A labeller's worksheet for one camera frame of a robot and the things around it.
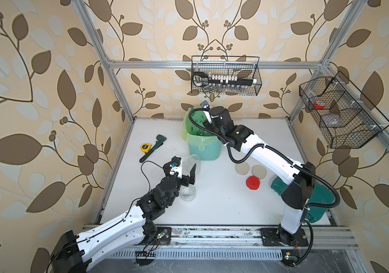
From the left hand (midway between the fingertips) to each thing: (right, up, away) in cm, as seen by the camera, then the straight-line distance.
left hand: (183, 161), depth 75 cm
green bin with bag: (+8, +9, +4) cm, 13 cm away
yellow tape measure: (-27, +4, +29) cm, 40 cm away
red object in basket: (+65, +26, +7) cm, 70 cm away
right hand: (+14, +21, +5) cm, 26 cm away
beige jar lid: (+31, -7, +20) cm, 38 cm away
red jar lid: (+36, -14, +15) cm, 42 cm away
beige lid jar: (+1, -19, +13) cm, 23 cm away
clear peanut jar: (+4, -2, +15) cm, 15 cm away
